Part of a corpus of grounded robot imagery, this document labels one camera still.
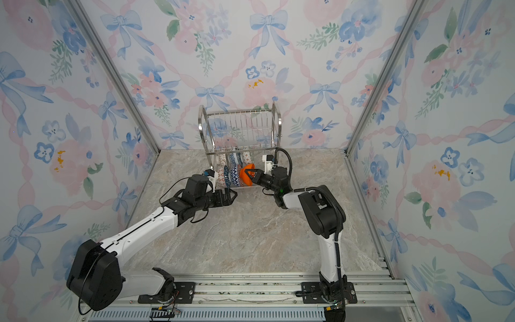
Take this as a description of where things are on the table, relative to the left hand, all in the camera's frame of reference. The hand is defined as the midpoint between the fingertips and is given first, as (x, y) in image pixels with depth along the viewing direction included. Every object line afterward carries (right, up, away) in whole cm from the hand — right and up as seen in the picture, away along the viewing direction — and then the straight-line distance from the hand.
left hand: (230, 194), depth 83 cm
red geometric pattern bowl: (-6, +6, +9) cm, 12 cm away
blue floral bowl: (-2, +15, +17) cm, 23 cm away
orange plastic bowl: (+6, +5, +9) cm, 13 cm away
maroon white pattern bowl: (-7, +15, +17) cm, 24 cm away
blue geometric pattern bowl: (-1, +7, +10) cm, 12 cm away
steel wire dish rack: (-1, +27, +38) cm, 46 cm away
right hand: (+6, +10, +9) cm, 14 cm away
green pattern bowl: (+6, +16, +17) cm, 24 cm away
